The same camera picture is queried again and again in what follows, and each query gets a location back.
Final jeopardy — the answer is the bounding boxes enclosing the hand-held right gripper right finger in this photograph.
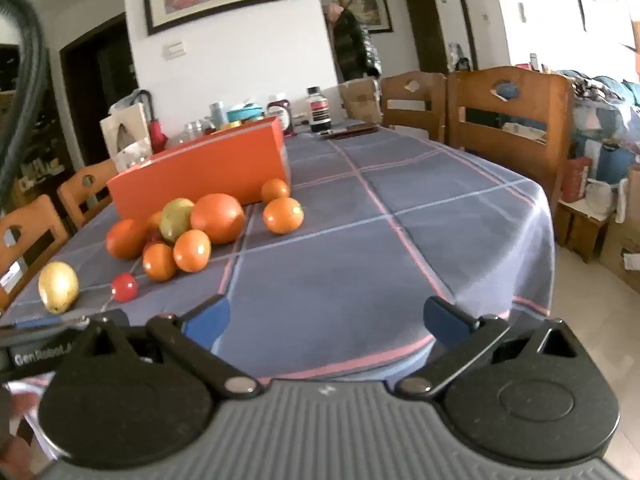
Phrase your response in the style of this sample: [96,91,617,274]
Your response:
[396,296,581,400]

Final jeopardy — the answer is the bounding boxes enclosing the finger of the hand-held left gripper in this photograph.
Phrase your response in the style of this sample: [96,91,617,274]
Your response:
[0,316,90,333]

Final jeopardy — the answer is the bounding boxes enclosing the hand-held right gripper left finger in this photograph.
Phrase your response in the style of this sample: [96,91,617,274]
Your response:
[75,295,262,402]

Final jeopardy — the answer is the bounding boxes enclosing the red cherry tomato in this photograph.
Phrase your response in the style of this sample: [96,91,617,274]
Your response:
[111,273,139,303]

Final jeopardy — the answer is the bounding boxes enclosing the large orange citrus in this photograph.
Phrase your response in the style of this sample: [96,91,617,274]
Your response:
[190,193,247,245]

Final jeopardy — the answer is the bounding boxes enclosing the green yellow mango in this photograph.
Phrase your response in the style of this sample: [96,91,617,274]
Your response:
[160,198,196,243]

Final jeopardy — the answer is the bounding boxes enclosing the orange cardboard box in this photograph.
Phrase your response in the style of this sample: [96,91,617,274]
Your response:
[107,116,292,221]

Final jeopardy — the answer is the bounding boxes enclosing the wooden chair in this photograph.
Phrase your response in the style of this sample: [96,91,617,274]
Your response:
[0,195,69,311]
[380,72,447,143]
[57,157,118,231]
[447,66,574,211]

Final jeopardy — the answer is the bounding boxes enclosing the dark bookshelf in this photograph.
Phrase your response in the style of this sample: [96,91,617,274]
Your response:
[0,45,68,211]

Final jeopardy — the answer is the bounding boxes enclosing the small wooden stool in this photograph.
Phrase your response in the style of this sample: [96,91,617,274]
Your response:
[555,199,617,264]

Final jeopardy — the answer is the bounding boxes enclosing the clear glass jug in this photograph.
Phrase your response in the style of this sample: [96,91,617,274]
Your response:
[182,120,214,144]

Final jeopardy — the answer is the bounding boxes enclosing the large cardboard box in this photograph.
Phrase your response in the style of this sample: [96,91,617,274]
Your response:
[599,165,640,287]

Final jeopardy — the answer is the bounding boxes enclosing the red umbrella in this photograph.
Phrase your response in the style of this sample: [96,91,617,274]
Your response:
[136,89,169,154]

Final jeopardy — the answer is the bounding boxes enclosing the teal bowl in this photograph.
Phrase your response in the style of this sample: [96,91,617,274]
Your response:
[227,103,264,124]

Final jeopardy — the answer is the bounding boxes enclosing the white paper bag arch print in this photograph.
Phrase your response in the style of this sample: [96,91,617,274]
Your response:
[100,102,153,161]

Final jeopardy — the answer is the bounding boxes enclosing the purple red pill bottle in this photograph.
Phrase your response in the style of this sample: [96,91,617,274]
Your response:
[267,94,296,137]

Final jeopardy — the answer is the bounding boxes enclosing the dark bottle white label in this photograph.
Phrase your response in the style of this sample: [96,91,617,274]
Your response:
[306,86,333,134]

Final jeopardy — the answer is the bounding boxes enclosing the brown cardboard box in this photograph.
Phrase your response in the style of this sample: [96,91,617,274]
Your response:
[340,79,382,123]

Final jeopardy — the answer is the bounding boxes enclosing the dark wooden door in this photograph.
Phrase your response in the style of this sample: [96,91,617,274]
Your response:
[60,12,139,166]

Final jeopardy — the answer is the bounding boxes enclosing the pile of fabrics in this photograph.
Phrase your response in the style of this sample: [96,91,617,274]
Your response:
[560,67,640,161]

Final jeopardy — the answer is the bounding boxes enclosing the small framed painting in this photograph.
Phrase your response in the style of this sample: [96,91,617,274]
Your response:
[317,0,394,35]

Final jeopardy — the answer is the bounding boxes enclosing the dark grey cable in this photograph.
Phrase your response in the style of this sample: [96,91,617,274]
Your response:
[0,0,49,211]

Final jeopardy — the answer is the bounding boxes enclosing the dark wooden door frame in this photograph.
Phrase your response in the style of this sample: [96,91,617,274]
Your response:
[397,0,479,77]

